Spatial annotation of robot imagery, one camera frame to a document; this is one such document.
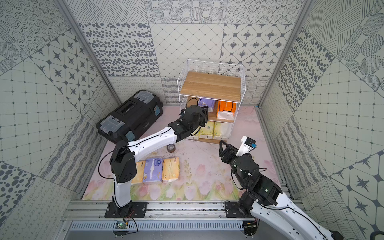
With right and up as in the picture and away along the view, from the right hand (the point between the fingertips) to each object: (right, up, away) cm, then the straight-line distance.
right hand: (223, 144), depth 69 cm
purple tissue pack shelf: (-5, +21, +15) cm, 26 cm away
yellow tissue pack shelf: (-27, -17, +15) cm, 35 cm away
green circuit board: (-49, -40, +3) cm, 64 cm away
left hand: (-5, +20, +9) cm, 23 cm away
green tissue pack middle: (-6, +3, +26) cm, 27 cm away
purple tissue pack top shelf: (-37, -17, +13) cm, 43 cm away
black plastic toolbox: (-55, +9, +18) cm, 58 cm away
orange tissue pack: (+3, +16, +7) cm, 18 cm away
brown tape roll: (-29, -7, +25) cm, 39 cm away
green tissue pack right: (+5, +4, +30) cm, 30 cm away
